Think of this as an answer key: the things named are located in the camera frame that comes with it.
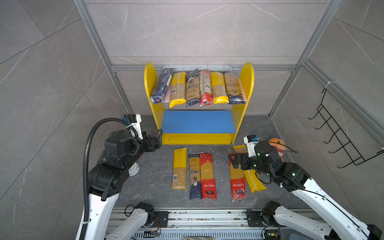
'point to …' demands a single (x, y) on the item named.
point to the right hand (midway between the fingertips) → (236, 154)
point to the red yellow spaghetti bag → (237, 182)
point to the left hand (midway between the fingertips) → (154, 128)
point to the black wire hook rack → (348, 151)
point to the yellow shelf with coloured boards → (213, 124)
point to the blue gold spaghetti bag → (195, 176)
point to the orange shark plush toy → (280, 146)
